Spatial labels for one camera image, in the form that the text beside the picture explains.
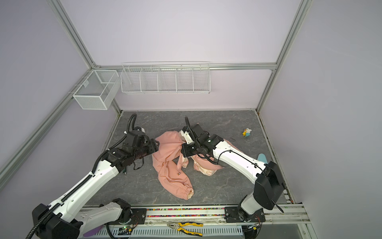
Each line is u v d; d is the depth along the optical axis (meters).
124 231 0.72
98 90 0.98
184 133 0.72
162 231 0.71
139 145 0.60
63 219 0.39
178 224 0.71
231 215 0.74
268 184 0.42
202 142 0.59
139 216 0.74
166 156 0.83
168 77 0.99
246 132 1.02
